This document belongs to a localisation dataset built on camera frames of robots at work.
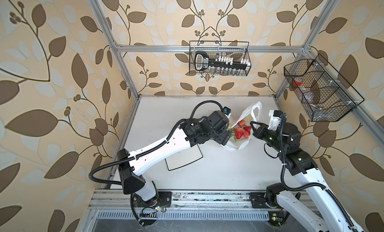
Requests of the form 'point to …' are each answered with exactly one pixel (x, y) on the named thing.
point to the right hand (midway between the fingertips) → (251, 124)
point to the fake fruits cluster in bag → (241, 130)
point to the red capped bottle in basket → (297, 81)
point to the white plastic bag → (252, 113)
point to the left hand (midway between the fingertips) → (224, 129)
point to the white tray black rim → (183, 157)
